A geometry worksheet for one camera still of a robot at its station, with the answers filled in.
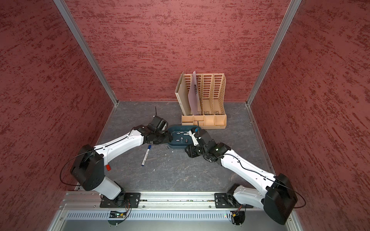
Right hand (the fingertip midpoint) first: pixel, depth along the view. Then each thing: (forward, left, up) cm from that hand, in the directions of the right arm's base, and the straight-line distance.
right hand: (188, 152), depth 79 cm
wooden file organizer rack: (+54, -20, -4) cm, 58 cm away
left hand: (+9, +12, -3) cm, 15 cm away
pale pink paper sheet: (+50, -5, -5) cm, 50 cm away
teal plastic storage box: (+12, +8, -12) cm, 19 cm away
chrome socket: (+15, +5, -11) cm, 19 cm away
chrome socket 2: (+14, +1, -12) cm, 18 cm away
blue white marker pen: (+3, +27, -11) cm, 30 cm away
